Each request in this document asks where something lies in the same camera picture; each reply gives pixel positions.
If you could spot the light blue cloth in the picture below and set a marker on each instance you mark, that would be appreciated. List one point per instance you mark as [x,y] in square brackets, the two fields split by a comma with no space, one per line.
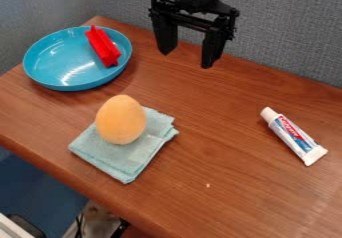
[125,161]

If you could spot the orange egg-shaped object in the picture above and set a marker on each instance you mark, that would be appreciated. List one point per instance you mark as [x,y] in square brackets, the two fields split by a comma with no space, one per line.
[121,120]

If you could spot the grey object under table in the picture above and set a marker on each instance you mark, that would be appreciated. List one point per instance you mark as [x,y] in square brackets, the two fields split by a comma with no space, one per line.
[97,222]

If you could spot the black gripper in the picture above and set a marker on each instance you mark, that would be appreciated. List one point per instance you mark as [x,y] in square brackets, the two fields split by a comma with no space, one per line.
[201,15]

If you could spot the blue plate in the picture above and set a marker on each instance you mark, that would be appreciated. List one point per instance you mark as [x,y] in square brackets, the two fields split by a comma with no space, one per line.
[62,62]

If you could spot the red plastic block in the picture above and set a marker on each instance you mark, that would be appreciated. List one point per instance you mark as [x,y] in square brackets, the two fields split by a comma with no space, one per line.
[105,47]

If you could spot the white toothpaste tube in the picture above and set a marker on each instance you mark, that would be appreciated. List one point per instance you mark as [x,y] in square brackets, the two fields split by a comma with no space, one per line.
[295,137]

